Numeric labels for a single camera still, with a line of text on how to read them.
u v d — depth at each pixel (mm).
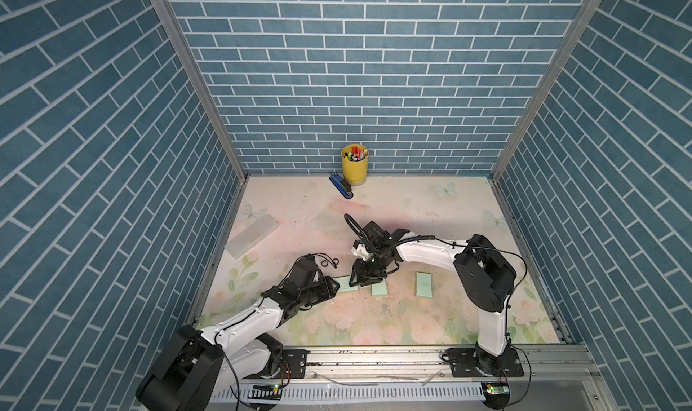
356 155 1120
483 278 516
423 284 871
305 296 718
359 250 853
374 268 780
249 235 1014
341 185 1120
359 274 782
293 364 738
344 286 853
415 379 721
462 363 738
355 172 1146
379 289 839
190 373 409
